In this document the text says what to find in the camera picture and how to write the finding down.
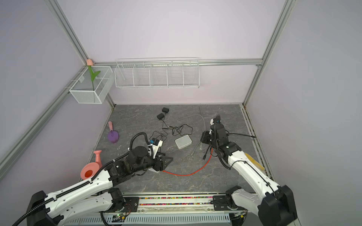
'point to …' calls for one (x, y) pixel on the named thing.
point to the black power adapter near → (160, 116)
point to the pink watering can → (91, 169)
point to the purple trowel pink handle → (113, 134)
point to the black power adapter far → (165, 110)
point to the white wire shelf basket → (161, 72)
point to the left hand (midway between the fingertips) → (168, 159)
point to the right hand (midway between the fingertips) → (203, 134)
